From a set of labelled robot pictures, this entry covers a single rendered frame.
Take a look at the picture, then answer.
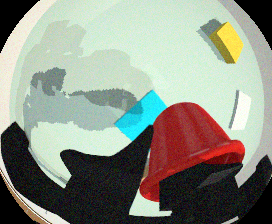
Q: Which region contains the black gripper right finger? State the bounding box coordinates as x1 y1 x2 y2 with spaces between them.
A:
159 163 242 212

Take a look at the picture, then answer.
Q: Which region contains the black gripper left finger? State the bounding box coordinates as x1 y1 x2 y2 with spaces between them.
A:
60 124 153 208

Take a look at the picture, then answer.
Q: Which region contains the yellow block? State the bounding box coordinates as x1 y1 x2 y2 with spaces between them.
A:
209 22 244 64

